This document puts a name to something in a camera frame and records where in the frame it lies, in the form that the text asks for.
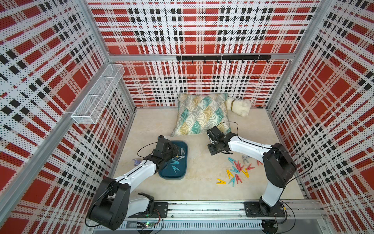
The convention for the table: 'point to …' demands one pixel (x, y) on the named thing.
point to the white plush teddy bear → (241, 107)
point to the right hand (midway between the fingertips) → (216, 147)
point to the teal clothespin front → (233, 180)
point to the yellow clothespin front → (221, 182)
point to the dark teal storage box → (167, 172)
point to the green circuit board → (145, 224)
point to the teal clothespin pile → (234, 170)
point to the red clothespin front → (238, 178)
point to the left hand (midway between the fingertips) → (179, 148)
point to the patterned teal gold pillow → (197, 113)
